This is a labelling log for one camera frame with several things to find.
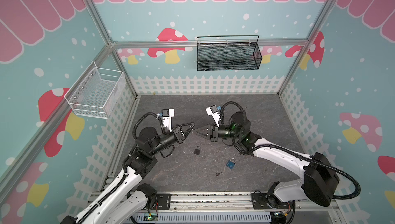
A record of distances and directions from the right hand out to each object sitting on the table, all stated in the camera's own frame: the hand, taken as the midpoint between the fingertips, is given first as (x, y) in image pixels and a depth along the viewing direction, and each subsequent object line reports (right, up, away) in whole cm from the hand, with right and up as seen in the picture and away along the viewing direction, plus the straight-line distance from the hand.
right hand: (194, 133), depth 64 cm
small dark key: (+12, -26, +20) cm, 34 cm away
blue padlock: (+20, -21, +22) cm, 36 cm away
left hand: (0, +2, +1) cm, 2 cm away
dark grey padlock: (0, -15, +28) cm, 32 cm away
